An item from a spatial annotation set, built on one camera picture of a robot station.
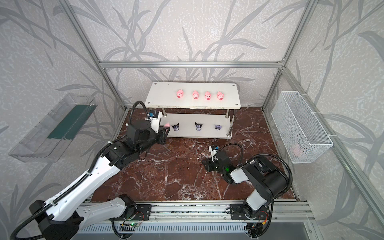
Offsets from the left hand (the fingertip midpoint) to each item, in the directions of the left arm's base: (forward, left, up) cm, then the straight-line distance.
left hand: (170, 124), depth 70 cm
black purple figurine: (+14, +2, -22) cm, 26 cm away
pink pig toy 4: (+15, -18, +4) cm, 24 cm away
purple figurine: (+15, -26, -22) cm, 37 cm away
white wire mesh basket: (-9, -58, +4) cm, 58 cm away
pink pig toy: (-1, +1, 0) cm, 2 cm away
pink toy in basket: (-8, -63, -10) cm, 65 cm away
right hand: (-3, -17, -29) cm, 34 cm away
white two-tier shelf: (+38, -13, -31) cm, 51 cm away
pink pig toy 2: (+17, -3, +4) cm, 18 cm away
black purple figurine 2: (+14, -13, -21) cm, 29 cm away
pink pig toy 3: (+16, -12, +4) cm, 20 cm away
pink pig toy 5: (+15, -24, +4) cm, 29 cm away
